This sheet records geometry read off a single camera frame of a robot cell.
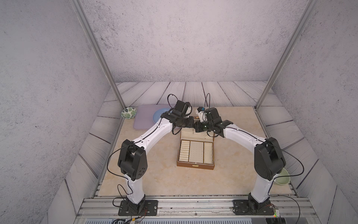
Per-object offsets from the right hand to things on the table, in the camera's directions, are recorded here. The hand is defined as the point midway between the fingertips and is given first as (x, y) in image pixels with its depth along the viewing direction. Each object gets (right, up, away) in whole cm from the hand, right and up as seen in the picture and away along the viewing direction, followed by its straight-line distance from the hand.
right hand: (193, 125), depth 89 cm
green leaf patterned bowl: (-51, +9, +26) cm, 57 cm away
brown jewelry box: (+2, -16, 0) cm, 16 cm away
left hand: (+1, +2, -3) cm, 4 cm away
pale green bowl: (+50, -30, -10) cm, 59 cm away
